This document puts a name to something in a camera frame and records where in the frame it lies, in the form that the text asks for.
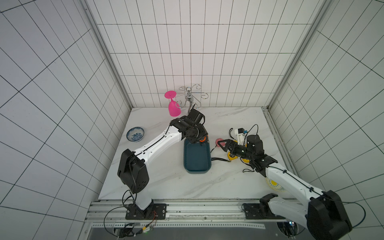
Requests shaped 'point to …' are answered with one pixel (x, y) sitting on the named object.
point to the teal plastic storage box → (197, 156)
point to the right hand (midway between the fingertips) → (216, 145)
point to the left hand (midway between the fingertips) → (203, 138)
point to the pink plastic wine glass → (174, 108)
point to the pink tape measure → (222, 143)
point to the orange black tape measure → (204, 139)
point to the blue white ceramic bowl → (135, 134)
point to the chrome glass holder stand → (193, 96)
